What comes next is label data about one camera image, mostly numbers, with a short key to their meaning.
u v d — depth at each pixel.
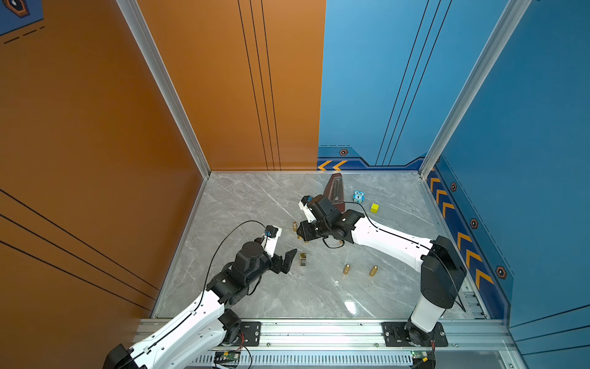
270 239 0.66
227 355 0.72
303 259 0.89
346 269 0.84
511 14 0.70
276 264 0.68
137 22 0.71
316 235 0.72
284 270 0.70
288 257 0.69
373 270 0.83
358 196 1.09
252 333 0.74
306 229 0.72
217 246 0.95
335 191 0.99
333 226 0.62
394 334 0.72
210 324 0.52
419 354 0.72
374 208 1.03
